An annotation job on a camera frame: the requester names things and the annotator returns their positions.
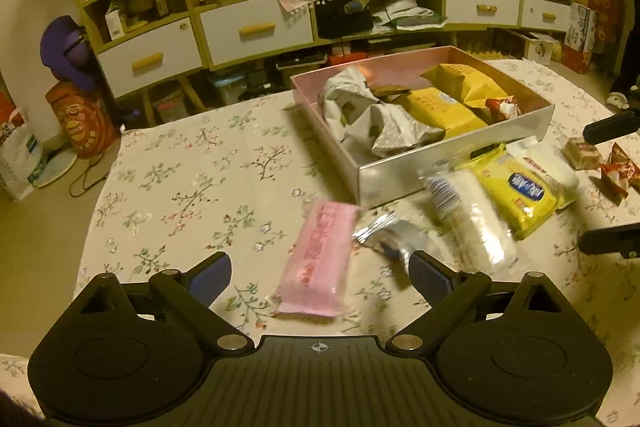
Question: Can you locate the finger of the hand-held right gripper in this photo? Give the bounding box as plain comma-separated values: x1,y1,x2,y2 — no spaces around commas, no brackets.
580,222,640,261
582,112,640,146

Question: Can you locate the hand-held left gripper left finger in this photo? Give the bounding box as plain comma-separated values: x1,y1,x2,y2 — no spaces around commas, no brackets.
69,251,254,356

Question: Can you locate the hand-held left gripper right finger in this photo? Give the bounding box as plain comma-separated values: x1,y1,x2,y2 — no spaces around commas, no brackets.
386,250,572,356

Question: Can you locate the brown sandwich cake packet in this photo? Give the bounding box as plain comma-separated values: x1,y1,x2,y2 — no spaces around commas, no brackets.
564,138,601,170

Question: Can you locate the small silver snack packet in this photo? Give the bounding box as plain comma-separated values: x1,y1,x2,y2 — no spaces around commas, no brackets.
352,214,441,260

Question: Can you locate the clear rice cracker packet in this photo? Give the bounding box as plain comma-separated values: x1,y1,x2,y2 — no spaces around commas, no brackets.
425,169,520,270

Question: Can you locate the pink snack packet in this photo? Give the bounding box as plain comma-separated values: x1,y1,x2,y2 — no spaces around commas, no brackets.
274,201,358,319

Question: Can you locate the pink cardboard box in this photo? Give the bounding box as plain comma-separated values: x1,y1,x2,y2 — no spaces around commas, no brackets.
290,46,557,206

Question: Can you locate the yellow wet wipes pack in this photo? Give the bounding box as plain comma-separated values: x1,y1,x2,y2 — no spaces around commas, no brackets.
462,147,560,240

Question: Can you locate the white snack packet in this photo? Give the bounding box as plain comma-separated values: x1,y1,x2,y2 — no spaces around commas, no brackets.
345,103,447,159

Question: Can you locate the yellow snack packet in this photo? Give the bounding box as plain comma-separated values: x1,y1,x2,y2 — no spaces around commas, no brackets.
420,63,508,108
405,88,488,140

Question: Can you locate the stack of red cartons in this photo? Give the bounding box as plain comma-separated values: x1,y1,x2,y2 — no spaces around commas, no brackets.
562,0,621,72

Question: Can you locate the white printed storage box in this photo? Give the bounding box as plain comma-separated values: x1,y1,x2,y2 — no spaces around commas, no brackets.
522,32,553,65

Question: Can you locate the floral tablecloth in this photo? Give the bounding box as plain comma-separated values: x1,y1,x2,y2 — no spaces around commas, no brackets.
0,57,640,427

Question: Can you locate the clear plastic storage bin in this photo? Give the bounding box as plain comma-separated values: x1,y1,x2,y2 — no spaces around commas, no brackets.
207,74,248,108

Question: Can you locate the round white floor pad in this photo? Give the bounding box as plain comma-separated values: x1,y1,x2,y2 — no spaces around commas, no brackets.
35,154,78,188

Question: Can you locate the orange printed bag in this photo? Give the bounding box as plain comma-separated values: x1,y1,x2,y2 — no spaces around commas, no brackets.
46,82,121,158

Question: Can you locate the white shopping bag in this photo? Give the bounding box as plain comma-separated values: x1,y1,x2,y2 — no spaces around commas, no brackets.
0,107,43,200

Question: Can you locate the pile of papers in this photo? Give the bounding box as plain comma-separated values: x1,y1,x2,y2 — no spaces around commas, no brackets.
372,0,448,30

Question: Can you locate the yellow wooden cabinet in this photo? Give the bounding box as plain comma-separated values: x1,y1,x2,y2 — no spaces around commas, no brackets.
67,0,576,118

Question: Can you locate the black box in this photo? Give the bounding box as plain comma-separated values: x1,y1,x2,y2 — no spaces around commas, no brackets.
315,0,375,40

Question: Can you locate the white drawer yellow handle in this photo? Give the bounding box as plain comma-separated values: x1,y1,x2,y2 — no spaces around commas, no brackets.
520,0,573,32
445,0,521,28
199,0,315,68
95,18,203,98

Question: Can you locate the black floor cable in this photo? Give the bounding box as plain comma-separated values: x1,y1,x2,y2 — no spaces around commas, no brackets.
70,154,108,198

